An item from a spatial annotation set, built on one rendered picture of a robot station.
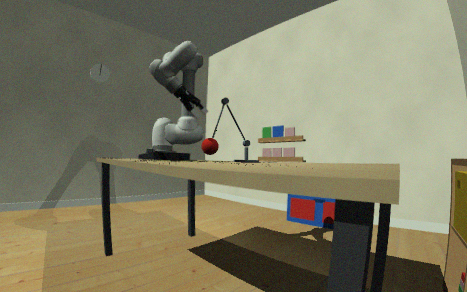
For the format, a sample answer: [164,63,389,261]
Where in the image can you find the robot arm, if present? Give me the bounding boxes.
[146,41,203,153]

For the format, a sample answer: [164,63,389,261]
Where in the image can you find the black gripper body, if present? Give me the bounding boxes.
[174,85,188,99]

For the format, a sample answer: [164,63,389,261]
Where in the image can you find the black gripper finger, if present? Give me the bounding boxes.
[180,99,200,119]
[183,91,209,115]

